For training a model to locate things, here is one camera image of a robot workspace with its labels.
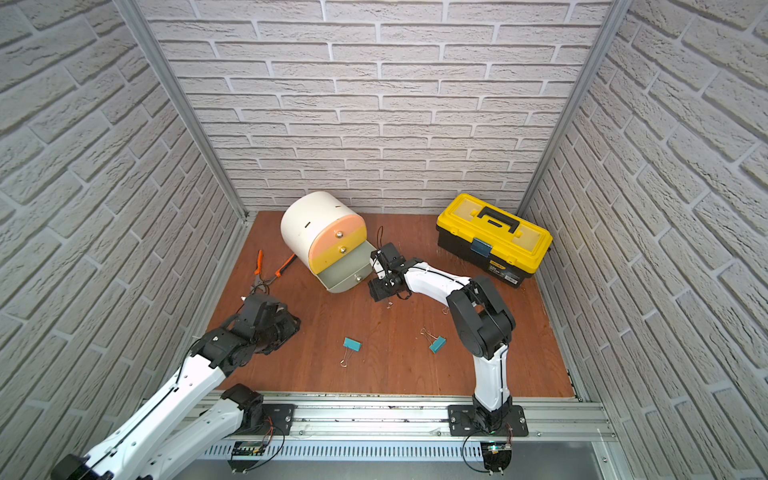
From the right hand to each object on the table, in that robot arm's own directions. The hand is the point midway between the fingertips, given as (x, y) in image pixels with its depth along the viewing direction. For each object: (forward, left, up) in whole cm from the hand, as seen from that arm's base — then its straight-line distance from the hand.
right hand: (384, 288), depth 95 cm
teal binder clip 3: (-18, +10, -2) cm, 21 cm away
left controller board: (-41, +37, -5) cm, 55 cm away
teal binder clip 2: (-19, -15, -2) cm, 24 cm away
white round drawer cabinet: (+16, +23, +20) cm, 34 cm away
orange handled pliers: (+6, +42, -2) cm, 42 cm away
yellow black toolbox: (+7, -36, +12) cm, 39 cm away
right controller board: (-46, -26, -5) cm, 53 cm away
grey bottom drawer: (+6, +11, +2) cm, 12 cm away
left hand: (-13, +22, +9) cm, 28 cm away
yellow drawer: (+3, +18, +13) cm, 22 cm away
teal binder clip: (-5, -1, -3) cm, 6 cm away
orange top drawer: (+9, +14, +18) cm, 24 cm away
